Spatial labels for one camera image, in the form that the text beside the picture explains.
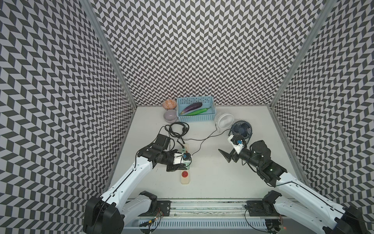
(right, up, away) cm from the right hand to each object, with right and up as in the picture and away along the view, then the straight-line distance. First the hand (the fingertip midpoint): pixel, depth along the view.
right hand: (225, 144), depth 76 cm
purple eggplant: (-16, +23, +37) cm, 46 cm away
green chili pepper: (-13, +19, +34) cm, 41 cm away
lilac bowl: (-34, +15, +32) cm, 49 cm away
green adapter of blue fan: (-20, -10, -2) cm, 22 cm away
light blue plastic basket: (-6, +27, +44) cm, 52 cm away
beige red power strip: (-22, -18, +7) cm, 29 cm away
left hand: (-23, -10, +1) cm, 25 cm away
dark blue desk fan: (+14, +7, +18) cm, 24 cm away
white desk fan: (+3, +12, +21) cm, 24 cm away
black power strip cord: (-29, +5, +30) cm, 41 cm away
